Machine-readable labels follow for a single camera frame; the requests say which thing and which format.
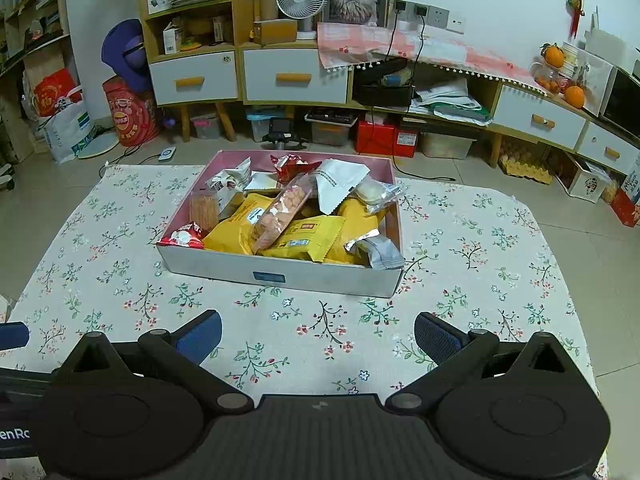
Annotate storage shelf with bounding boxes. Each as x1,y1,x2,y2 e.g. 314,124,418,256
0,0,71,163

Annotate red printed box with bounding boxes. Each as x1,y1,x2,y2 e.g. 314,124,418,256
610,155,640,228

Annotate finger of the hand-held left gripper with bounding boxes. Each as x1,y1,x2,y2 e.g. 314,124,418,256
0,322,30,353

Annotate long low drawer cabinet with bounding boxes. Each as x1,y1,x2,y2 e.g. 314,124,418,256
350,60,640,168

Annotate silver pink-lined cardboard box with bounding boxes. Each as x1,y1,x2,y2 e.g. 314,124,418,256
155,149,406,299

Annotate small black stand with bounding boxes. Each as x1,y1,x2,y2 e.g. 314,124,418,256
262,117,308,150

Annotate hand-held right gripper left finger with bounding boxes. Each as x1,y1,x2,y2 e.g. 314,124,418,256
62,310,256,416

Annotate blue-lid storage bin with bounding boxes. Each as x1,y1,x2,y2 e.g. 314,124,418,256
246,107,296,143

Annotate white cartoon cracker packet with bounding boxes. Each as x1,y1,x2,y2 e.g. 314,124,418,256
206,156,252,198

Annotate clear packet white cake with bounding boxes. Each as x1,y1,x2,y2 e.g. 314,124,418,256
355,182,406,213

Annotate small white packet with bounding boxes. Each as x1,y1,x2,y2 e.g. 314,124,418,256
244,170,280,194

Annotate round white base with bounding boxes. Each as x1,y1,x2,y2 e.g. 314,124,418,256
77,132,121,158

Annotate small clear storage bin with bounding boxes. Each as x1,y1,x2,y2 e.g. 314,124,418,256
190,112,221,140

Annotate black box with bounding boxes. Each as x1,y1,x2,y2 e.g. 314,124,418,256
352,57,416,107

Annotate white cardboard sheet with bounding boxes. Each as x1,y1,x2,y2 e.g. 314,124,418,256
582,7,618,116

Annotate yellow waffle packet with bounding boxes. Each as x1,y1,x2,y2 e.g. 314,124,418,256
324,197,390,266
202,194,275,256

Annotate black appliance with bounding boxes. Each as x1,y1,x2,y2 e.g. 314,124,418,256
597,67,640,133

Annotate yellow packet red label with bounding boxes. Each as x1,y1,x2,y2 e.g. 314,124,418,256
259,215,347,263

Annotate yellow wood cabinet white drawer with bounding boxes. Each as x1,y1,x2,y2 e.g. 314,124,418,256
137,0,242,143
232,0,352,106

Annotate clear bin pale contents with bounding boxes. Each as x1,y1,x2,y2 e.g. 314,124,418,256
417,132,476,160

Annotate pile of papers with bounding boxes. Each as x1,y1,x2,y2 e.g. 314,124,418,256
410,80,493,123

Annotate pink tasselled cloth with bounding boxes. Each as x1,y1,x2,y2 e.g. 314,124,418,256
317,22,548,93

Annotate red crinkled packet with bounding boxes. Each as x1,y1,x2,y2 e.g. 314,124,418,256
270,153,322,184

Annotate silver foil packet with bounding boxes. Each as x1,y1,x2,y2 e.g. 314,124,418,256
344,229,406,272

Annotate white red shopping bag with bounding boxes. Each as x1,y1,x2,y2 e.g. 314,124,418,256
32,69,98,163

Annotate egg tray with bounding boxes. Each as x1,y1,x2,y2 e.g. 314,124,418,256
500,140,553,183

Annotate floral tablecloth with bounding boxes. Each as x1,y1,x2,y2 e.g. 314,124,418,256
0,162,608,480

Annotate purple plush cushion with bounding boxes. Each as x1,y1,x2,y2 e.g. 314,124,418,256
101,19,151,96

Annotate clear bin dark contents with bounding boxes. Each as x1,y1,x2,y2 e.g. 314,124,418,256
305,110,358,147

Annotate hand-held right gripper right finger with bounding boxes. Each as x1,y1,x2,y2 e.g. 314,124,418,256
385,311,576,413

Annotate red packet white circles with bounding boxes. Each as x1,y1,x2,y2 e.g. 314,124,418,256
160,221,206,251

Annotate white pecan packet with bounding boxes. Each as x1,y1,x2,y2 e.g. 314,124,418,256
314,158,372,216

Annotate clear biscuit roll packet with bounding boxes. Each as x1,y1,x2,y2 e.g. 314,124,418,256
249,171,318,255

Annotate white printed carton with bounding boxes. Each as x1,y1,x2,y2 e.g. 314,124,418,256
567,152,613,203

